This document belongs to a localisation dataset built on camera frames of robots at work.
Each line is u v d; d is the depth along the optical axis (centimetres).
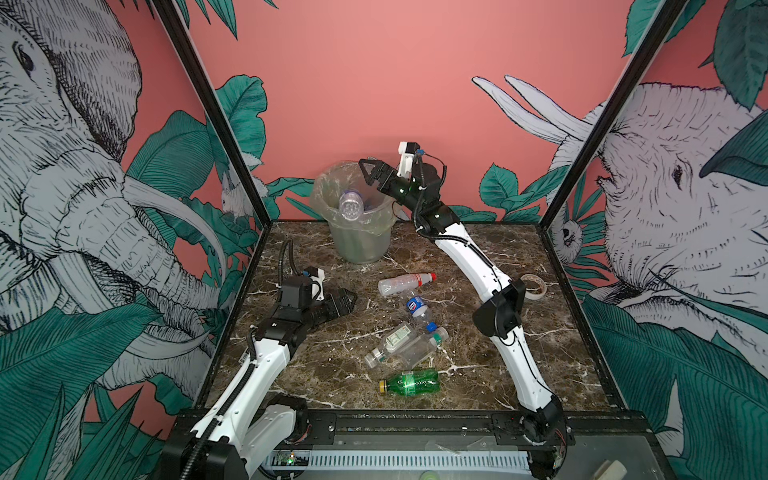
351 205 72
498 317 66
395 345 84
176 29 71
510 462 70
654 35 72
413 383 76
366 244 107
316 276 74
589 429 76
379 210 88
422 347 88
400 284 98
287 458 70
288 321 60
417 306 91
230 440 40
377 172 70
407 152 72
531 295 99
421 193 63
